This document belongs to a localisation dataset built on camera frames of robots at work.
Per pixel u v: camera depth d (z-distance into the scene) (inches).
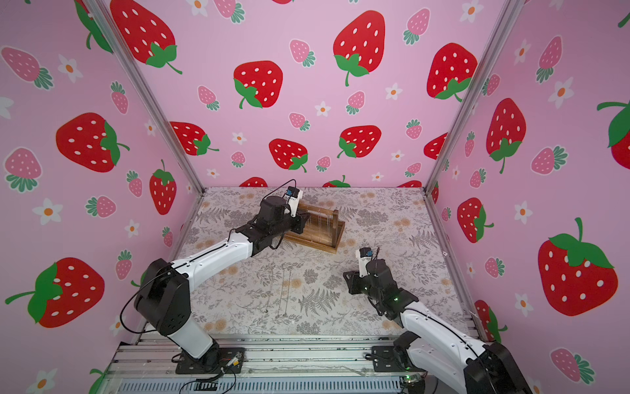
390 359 28.7
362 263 30.0
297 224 29.9
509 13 27.2
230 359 28.8
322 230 42.3
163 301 17.6
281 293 34.7
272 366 28.9
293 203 29.9
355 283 28.9
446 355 18.6
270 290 34.9
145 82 33.0
